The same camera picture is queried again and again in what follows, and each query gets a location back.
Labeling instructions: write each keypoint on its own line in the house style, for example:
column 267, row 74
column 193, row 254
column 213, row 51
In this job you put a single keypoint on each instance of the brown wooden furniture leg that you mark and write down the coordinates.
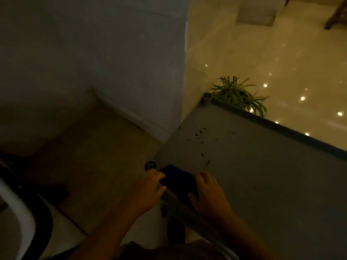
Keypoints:
column 334, row 17

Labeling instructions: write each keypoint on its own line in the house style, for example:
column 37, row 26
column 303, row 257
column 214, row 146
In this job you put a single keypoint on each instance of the white chair with black frame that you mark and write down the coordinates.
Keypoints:
column 19, row 213

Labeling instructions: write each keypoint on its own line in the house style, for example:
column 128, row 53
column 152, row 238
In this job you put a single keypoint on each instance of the dark blue cleaning cloth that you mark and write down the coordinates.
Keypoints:
column 179, row 181

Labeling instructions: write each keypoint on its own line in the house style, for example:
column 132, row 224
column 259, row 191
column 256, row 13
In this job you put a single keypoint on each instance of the scattered small debris bits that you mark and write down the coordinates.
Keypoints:
column 203, row 153

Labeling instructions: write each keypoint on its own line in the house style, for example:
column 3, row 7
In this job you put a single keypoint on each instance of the person's dark shoe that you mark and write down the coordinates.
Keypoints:
column 176, row 230

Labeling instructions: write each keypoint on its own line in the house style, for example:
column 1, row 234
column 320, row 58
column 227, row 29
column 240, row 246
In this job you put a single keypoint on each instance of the person's left forearm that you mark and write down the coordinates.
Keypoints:
column 108, row 238

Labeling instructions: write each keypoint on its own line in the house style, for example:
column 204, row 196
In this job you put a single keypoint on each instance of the person's left hand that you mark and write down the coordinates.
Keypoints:
column 147, row 190

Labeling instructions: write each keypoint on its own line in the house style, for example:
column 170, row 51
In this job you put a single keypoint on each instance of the person's right hand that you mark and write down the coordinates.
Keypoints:
column 210, row 197

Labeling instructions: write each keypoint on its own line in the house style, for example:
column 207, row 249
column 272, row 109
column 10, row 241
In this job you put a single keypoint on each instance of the green potted plant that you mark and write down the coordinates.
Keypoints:
column 233, row 93

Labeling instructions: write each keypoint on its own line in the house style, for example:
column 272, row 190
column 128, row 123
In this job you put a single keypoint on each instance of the person's right forearm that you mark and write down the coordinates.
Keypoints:
column 244, row 241

